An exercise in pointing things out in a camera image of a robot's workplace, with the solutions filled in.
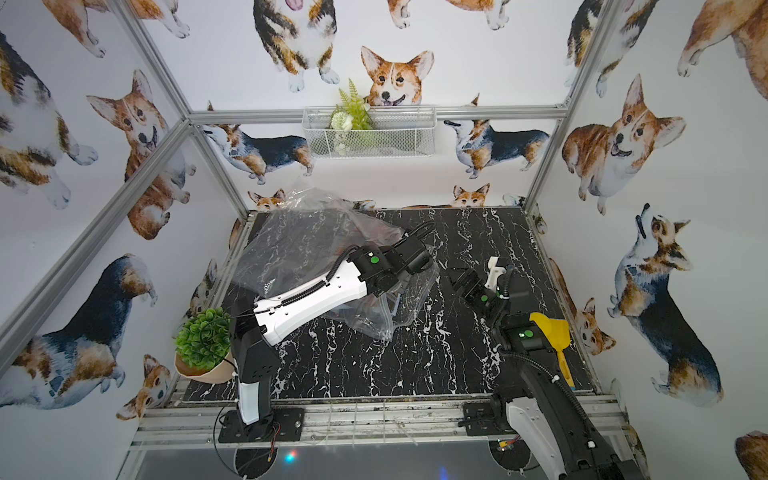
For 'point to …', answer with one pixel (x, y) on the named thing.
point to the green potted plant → (203, 346)
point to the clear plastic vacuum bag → (304, 233)
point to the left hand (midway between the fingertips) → (400, 268)
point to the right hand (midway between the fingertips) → (451, 275)
